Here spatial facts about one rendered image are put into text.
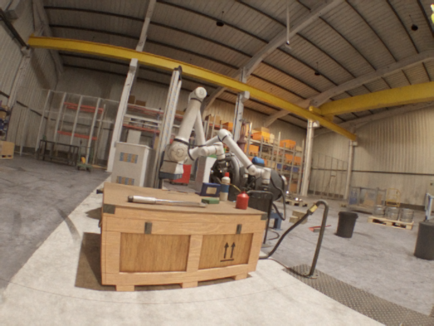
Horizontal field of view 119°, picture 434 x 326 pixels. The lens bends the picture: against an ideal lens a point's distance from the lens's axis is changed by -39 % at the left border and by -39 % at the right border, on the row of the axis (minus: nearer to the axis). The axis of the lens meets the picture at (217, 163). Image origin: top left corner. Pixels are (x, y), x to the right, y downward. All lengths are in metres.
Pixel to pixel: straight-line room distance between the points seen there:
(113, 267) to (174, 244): 0.34
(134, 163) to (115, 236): 1.25
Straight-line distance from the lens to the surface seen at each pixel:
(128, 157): 2.19
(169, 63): 10.67
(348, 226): 3.32
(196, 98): 2.02
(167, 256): 1.14
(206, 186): 1.77
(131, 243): 1.07
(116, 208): 0.99
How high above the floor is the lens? 0.68
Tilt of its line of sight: 3 degrees up
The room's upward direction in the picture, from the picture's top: 9 degrees clockwise
